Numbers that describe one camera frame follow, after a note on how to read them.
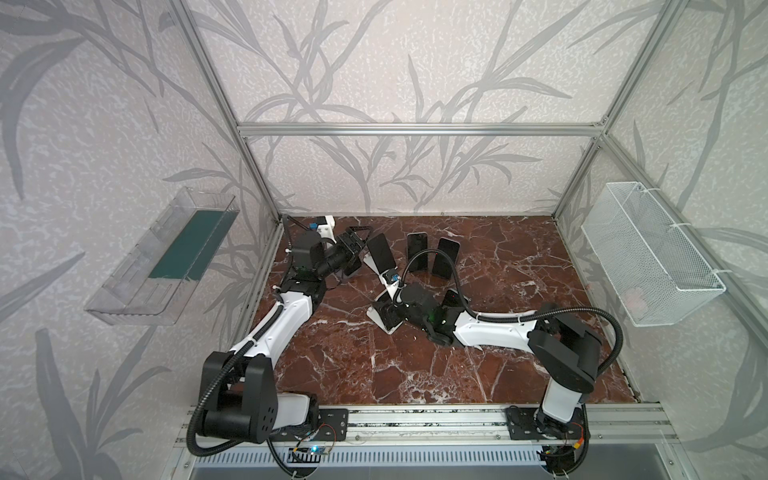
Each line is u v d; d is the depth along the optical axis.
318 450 0.71
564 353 0.46
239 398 0.41
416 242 1.00
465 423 0.75
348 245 0.71
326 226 0.75
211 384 0.39
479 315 0.58
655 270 0.63
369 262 1.00
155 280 0.64
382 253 0.97
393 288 0.72
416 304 0.63
